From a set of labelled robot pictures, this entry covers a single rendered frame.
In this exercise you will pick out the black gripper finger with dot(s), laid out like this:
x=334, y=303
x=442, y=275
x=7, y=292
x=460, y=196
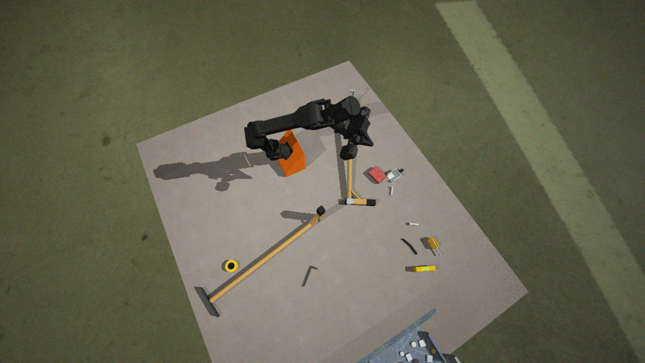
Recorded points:
x=365, y=142
x=366, y=136

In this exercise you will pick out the white open tray with dark handle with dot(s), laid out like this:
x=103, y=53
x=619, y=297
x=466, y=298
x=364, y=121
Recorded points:
x=395, y=174

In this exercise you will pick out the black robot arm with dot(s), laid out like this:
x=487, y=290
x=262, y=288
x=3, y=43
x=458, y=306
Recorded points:
x=311, y=117

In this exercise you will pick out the long wooden-handled scraper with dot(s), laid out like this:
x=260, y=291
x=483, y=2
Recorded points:
x=320, y=212

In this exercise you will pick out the yellow cylinder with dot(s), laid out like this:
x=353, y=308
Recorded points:
x=231, y=266

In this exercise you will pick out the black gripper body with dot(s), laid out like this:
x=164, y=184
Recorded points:
x=350, y=150

